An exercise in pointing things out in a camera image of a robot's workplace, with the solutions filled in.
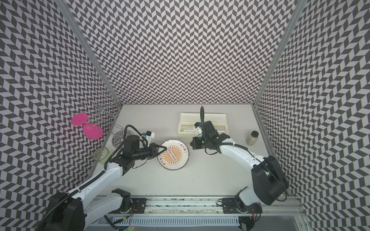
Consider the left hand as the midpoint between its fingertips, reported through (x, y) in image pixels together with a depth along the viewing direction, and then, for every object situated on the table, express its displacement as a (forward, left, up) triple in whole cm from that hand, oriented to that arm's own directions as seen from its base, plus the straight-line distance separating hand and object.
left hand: (166, 150), depth 79 cm
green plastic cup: (+6, +48, -18) cm, 51 cm away
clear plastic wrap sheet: (-2, -6, -2) cm, 7 cm away
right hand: (+4, -14, -3) cm, 15 cm away
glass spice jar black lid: (+10, -52, -6) cm, 53 cm away
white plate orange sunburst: (-3, -5, -2) cm, 7 cm away
